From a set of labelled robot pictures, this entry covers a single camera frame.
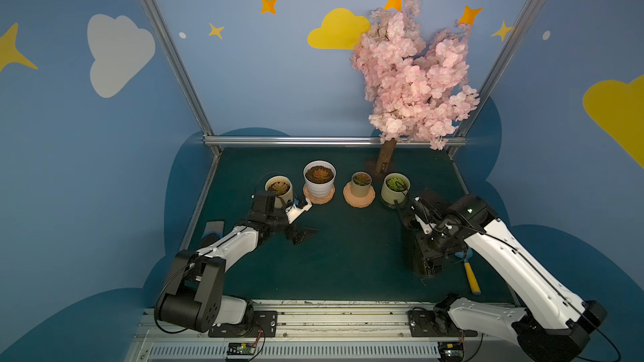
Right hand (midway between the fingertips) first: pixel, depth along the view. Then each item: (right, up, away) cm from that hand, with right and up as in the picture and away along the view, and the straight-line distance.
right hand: (430, 248), depth 70 cm
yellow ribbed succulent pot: (-48, +16, +28) cm, 58 cm away
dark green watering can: (-4, 0, -9) cm, 10 cm away
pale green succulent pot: (-1, +16, +30) cm, 34 cm away
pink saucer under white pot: (-33, +10, +34) cm, 48 cm away
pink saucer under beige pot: (-17, +10, +34) cm, 39 cm away
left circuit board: (-55, -30, +2) cm, 62 cm away
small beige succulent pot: (-15, +17, +31) cm, 39 cm away
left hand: (-35, +7, +17) cm, 40 cm away
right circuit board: (+7, -31, +2) cm, 32 cm away
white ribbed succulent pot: (-32, +20, +29) cm, 48 cm away
